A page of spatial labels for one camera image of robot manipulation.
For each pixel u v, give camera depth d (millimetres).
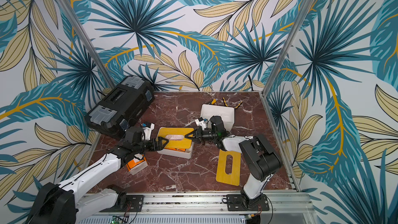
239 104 1127
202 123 852
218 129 718
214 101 1134
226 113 1078
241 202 710
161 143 750
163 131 875
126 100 921
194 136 789
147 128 760
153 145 733
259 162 476
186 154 850
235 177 820
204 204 748
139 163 786
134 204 727
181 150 833
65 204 391
